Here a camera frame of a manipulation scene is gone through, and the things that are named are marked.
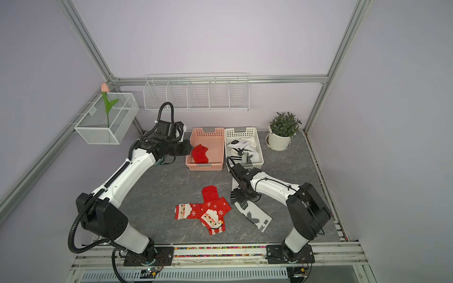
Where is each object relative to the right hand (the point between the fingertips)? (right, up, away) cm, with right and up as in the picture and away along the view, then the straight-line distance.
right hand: (242, 196), depth 88 cm
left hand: (-24, +24, -6) cm, 35 cm away
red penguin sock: (-17, 0, +4) cm, 17 cm away
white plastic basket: (-6, +33, +27) cm, 43 cm away
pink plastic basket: (-18, +30, +26) cm, 44 cm away
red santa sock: (-26, -6, -2) cm, 26 cm away
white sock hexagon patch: (-1, +27, +18) cm, 33 cm away
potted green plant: (+23, +35, +11) cm, 43 cm away
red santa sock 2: (-14, -9, -5) cm, 17 cm away
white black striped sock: (+1, +20, +17) cm, 27 cm away
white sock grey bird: (+6, -7, -4) cm, 10 cm away
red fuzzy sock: (-26, +21, +19) cm, 38 cm away
